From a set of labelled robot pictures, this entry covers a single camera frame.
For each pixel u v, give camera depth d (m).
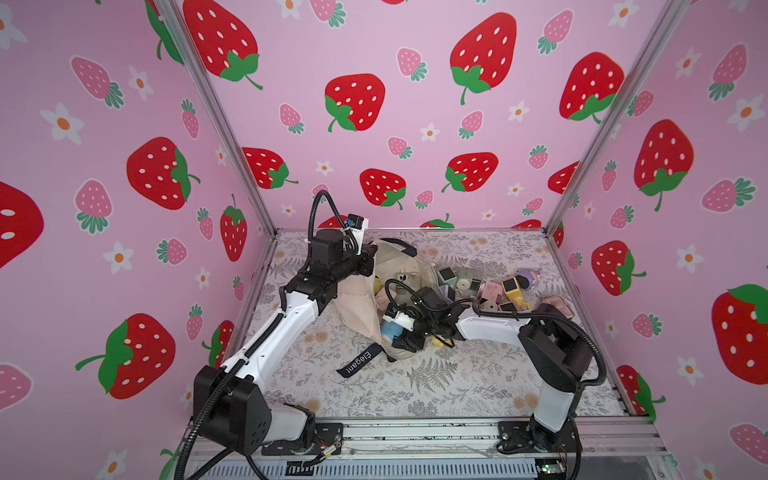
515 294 0.96
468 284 1.01
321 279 0.60
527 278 0.98
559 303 0.95
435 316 0.72
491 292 0.96
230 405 0.40
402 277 1.01
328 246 0.57
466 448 0.73
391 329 0.86
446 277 0.98
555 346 0.51
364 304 0.84
